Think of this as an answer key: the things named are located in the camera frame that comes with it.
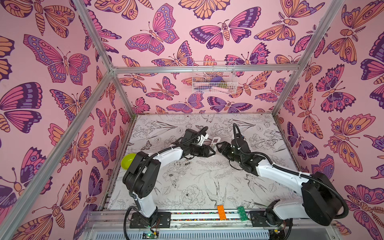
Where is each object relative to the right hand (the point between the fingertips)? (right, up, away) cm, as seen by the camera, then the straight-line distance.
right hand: (217, 144), depth 84 cm
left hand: (-2, -5, +1) cm, 5 cm away
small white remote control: (-1, +1, +5) cm, 5 cm away
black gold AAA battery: (-17, -13, +10) cm, 23 cm away
